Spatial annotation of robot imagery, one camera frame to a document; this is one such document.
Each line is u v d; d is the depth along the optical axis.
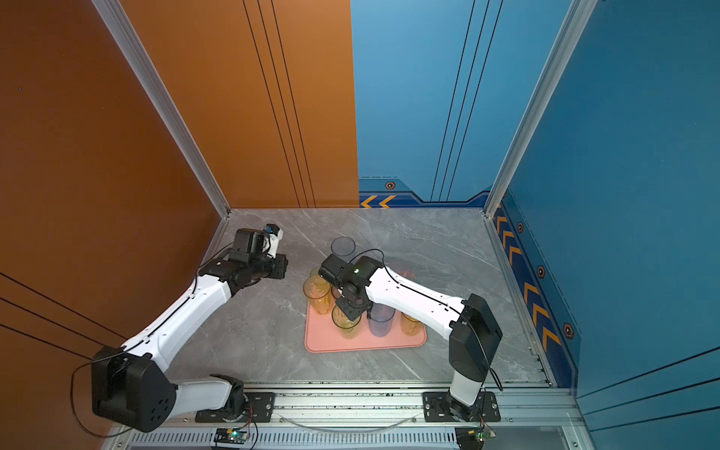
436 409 0.72
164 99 0.86
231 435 0.71
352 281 0.54
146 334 0.44
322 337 0.85
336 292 0.82
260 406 0.74
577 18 0.70
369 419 0.72
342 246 0.91
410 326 0.50
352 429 0.71
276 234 0.75
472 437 0.71
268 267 0.72
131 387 0.40
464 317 0.44
